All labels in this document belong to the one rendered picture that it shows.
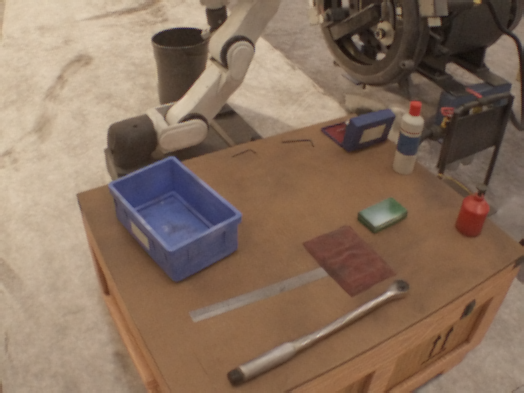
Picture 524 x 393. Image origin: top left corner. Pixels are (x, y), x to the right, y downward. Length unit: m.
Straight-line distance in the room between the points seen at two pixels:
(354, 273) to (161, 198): 0.55
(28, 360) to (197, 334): 0.78
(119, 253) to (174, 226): 0.16
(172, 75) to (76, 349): 1.53
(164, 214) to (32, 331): 0.69
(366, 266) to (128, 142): 1.09
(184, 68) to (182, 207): 1.38
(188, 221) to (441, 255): 0.65
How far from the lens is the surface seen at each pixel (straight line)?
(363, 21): 2.51
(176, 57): 2.67
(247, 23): 2.02
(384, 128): 1.69
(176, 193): 1.44
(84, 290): 1.90
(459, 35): 2.72
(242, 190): 1.47
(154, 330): 1.14
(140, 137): 2.02
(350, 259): 1.27
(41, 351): 1.77
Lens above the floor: 1.37
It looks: 37 degrees down
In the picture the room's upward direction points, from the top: 4 degrees clockwise
